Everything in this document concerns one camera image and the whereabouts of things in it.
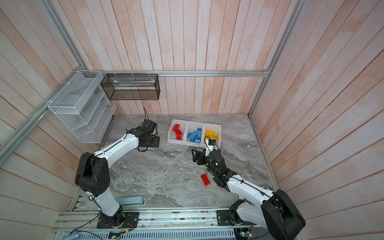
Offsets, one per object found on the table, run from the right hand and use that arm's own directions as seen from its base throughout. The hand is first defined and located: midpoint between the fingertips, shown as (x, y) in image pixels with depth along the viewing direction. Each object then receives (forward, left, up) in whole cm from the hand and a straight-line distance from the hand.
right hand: (197, 149), depth 84 cm
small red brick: (+15, +12, -9) cm, 22 cm away
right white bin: (+23, -15, -9) cm, 29 cm away
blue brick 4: (+15, -2, -7) cm, 17 cm away
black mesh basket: (+45, +47, +11) cm, 66 cm away
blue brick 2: (+23, -2, -11) cm, 25 cm away
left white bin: (+26, +10, -12) cm, 31 cm away
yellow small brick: (+21, -14, -16) cm, 30 cm away
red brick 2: (+20, +13, -10) cm, 25 cm away
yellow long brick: (+22, -10, -13) cm, 27 cm away
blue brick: (+17, +3, -9) cm, 19 cm away
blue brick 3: (+13, -1, -9) cm, 16 cm away
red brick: (+25, +15, -10) cm, 31 cm away
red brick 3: (-12, -5, -13) cm, 19 cm away
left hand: (+6, +27, -4) cm, 28 cm away
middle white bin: (+25, +3, -10) cm, 27 cm away
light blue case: (-25, +35, -13) cm, 45 cm away
